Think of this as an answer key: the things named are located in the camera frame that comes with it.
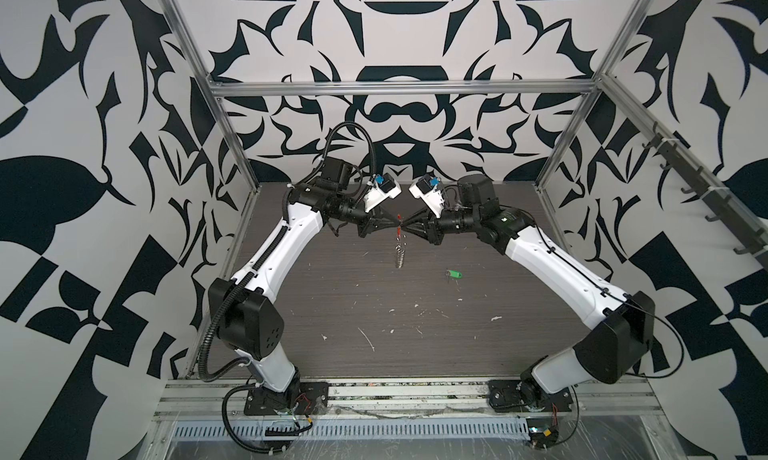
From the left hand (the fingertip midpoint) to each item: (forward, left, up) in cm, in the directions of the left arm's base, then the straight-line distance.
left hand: (399, 217), depth 74 cm
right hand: (-2, -2, +1) cm, 3 cm away
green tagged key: (-1, -19, -29) cm, 35 cm away
